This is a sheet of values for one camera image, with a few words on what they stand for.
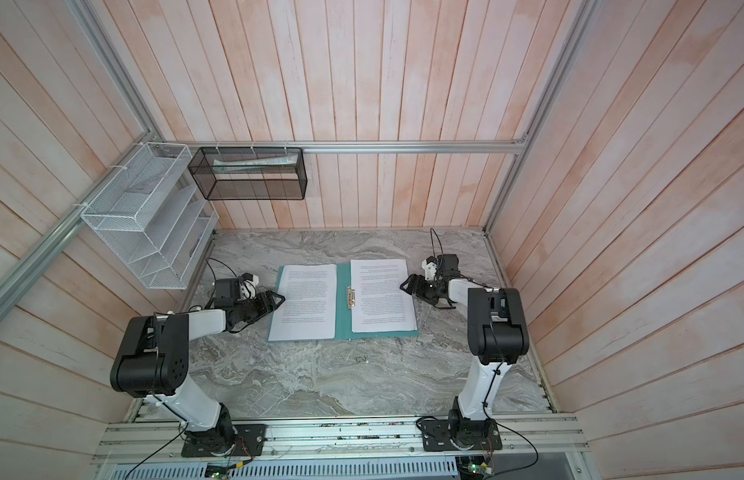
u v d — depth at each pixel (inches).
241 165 35.5
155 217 28.9
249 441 29.0
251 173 41.8
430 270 36.7
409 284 36.4
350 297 39.5
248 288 32.2
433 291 33.9
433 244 47.9
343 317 37.6
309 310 38.7
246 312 32.2
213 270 43.4
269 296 34.8
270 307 33.9
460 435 26.5
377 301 38.7
